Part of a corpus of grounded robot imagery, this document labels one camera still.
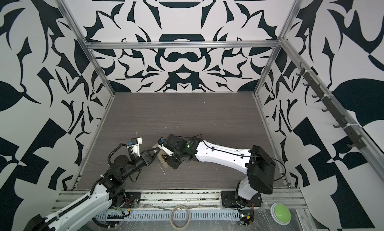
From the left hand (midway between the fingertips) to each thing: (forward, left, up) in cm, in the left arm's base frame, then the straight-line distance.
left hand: (160, 147), depth 76 cm
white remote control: (-4, 0, -3) cm, 5 cm away
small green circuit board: (-28, -40, -17) cm, 52 cm away
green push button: (-28, -56, -13) cm, 64 cm away
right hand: (-5, -5, -4) cm, 8 cm away
